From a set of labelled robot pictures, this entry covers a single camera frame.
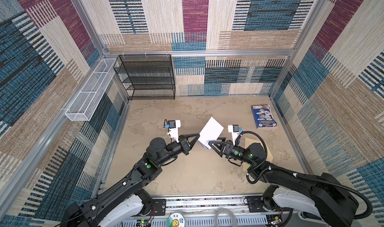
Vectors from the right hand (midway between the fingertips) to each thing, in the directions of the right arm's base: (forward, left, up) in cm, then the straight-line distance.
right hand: (209, 144), depth 69 cm
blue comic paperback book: (+31, -42, -21) cm, 56 cm away
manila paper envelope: (+13, -27, -24) cm, 39 cm away
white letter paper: (+5, -1, +3) cm, 6 cm away
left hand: (+1, +4, +7) cm, 8 cm away
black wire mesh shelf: (+58, +39, -4) cm, 70 cm away
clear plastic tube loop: (-25, -9, -20) cm, 33 cm away
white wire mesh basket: (+16, +58, +11) cm, 61 cm away
